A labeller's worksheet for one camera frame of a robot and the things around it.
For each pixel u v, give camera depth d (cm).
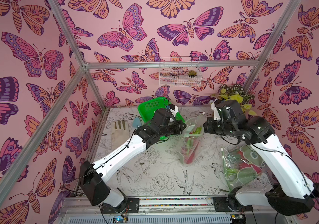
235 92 96
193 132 73
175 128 63
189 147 80
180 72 96
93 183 39
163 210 73
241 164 80
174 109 66
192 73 93
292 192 38
